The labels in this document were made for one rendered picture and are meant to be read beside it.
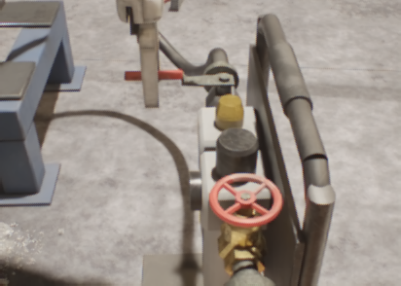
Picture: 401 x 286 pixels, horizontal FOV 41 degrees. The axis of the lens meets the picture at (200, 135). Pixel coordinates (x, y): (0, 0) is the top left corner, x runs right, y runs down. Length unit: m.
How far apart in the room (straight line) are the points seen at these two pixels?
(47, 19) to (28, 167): 0.43
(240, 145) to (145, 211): 0.66
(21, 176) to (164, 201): 0.33
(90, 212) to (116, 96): 0.47
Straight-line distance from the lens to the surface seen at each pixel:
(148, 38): 0.67
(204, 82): 0.76
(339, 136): 1.47
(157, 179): 1.30
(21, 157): 1.23
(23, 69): 1.27
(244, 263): 0.55
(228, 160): 0.58
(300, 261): 0.52
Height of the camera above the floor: 0.87
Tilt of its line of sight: 38 degrees down
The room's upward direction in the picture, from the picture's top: straight up
